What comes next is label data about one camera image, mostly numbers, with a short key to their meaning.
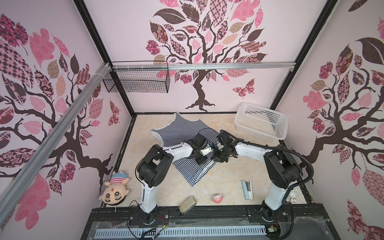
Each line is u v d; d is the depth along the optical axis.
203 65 0.94
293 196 0.78
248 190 0.80
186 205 0.75
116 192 0.73
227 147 0.70
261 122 1.14
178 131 1.09
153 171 0.50
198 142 0.77
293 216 0.71
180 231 0.70
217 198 0.75
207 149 0.85
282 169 0.49
